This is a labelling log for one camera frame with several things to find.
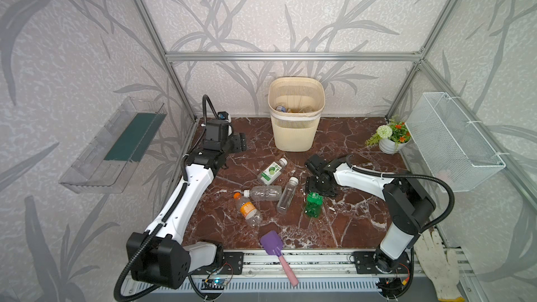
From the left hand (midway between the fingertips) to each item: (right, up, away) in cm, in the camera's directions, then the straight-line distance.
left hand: (237, 130), depth 80 cm
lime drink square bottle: (+13, -18, +14) cm, 26 cm away
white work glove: (+74, -48, -7) cm, 88 cm away
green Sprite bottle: (+31, -31, +7) cm, 44 cm away
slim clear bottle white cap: (+19, -27, +5) cm, 33 cm away
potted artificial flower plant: (+68, -3, +16) cm, 70 cm away
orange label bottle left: (+4, -32, +2) cm, 32 cm away
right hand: (+31, -24, +12) cm, 41 cm away
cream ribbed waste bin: (+24, +14, +28) cm, 40 cm away
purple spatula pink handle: (+14, -42, -3) cm, 44 cm away
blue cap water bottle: (+16, +11, +21) cm, 29 cm away
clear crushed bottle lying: (+10, -26, +5) cm, 28 cm away
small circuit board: (-6, -53, -9) cm, 54 cm away
